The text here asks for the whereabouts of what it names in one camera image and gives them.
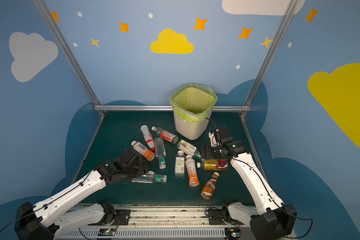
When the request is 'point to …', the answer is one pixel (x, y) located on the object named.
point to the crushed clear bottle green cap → (150, 177)
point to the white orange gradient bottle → (193, 178)
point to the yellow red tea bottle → (213, 164)
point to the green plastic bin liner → (193, 102)
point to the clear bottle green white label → (179, 164)
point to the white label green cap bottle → (188, 148)
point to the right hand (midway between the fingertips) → (209, 150)
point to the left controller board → (107, 232)
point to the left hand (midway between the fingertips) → (147, 170)
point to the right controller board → (232, 233)
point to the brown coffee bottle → (209, 188)
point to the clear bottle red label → (165, 134)
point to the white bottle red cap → (148, 137)
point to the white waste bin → (191, 130)
